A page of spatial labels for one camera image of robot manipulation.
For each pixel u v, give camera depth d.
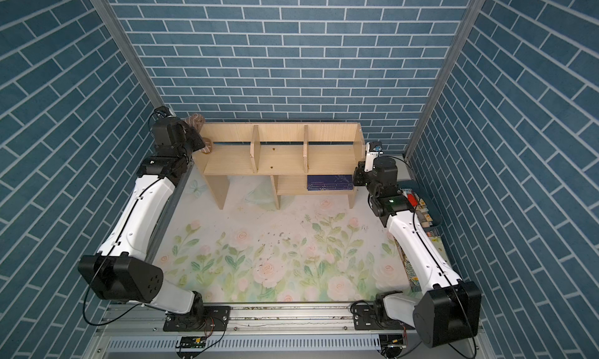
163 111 0.62
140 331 0.71
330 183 0.91
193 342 0.72
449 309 0.39
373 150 0.66
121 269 0.41
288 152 0.89
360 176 0.70
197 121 0.80
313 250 0.89
